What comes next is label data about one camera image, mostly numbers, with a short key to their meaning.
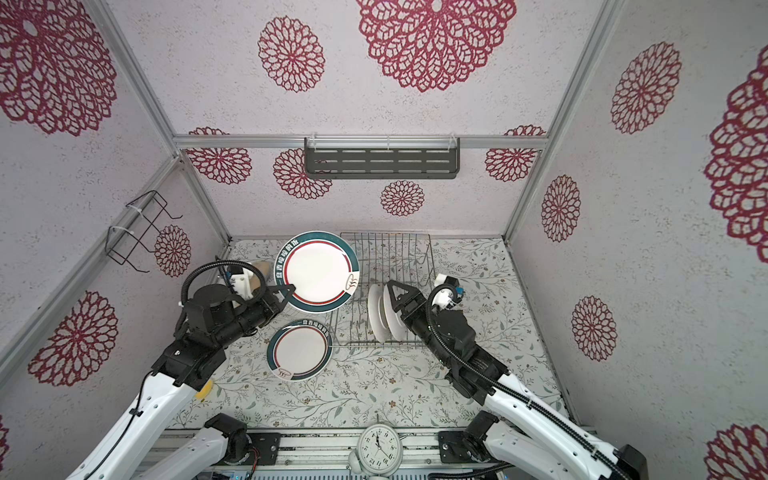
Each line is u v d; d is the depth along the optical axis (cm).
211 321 50
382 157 95
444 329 50
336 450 75
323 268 73
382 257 113
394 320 85
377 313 85
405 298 60
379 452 70
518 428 60
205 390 51
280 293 67
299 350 92
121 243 73
